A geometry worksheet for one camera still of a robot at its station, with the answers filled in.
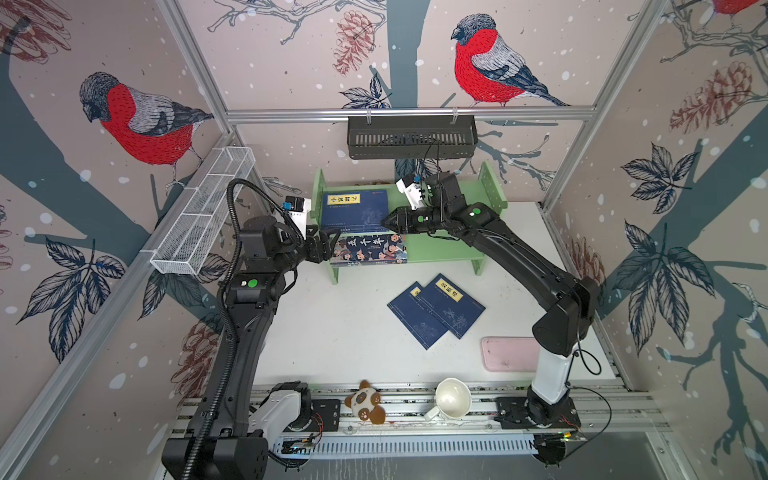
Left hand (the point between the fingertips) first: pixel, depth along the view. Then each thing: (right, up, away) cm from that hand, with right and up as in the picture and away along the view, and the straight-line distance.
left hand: (325, 227), depth 69 cm
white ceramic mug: (+31, -44, +6) cm, 54 cm away
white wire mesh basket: (-34, -4, +2) cm, 35 cm away
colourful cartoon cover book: (+9, -6, +21) cm, 24 cm away
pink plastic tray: (+49, -35, +12) cm, 61 cm away
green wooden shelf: (+44, +11, +18) cm, 49 cm away
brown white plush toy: (+9, -44, +4) cm, 45 cm away
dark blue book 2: (+36, -25, +21) cm, 48 cm away
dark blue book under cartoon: (+24, -26, +23) cm, 42 cm away
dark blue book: (+6, +5, +11) cm, 13 cm away
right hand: (+13, +1, +7) cm, 15 cm away
